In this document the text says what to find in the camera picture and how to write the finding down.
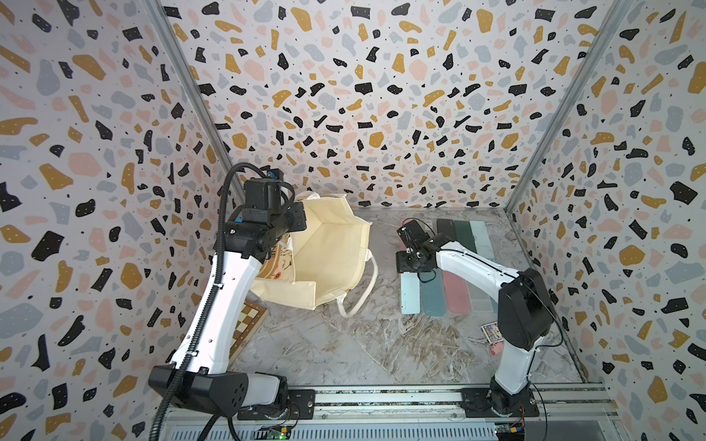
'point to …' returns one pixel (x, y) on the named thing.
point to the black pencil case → (446, 226)
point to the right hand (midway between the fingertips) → (406, 264)
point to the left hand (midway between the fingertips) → (301, 208)
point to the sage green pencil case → (410, 293)
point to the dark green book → (463, 233)
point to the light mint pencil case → (482, 239)
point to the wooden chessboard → (251, 318)
